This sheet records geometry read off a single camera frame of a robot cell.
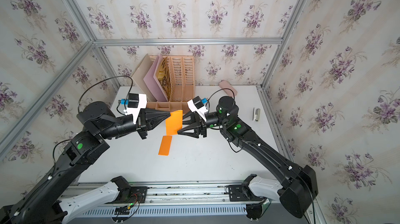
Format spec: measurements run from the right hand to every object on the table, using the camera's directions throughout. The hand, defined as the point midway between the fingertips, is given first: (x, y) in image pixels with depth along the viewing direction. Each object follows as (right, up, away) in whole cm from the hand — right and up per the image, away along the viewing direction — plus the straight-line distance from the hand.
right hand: (181, 129), depth 56 cm
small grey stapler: (+44, +1, +45) cm, 63 cm away
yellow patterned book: (-17, +26, +43) cm, 53 cm away
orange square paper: (-14, -16, +34) cm, 40 cm away
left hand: (-3, +5, -7) cm, 9 cm away
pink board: (-21, +20, +34) cm, 45 cm away
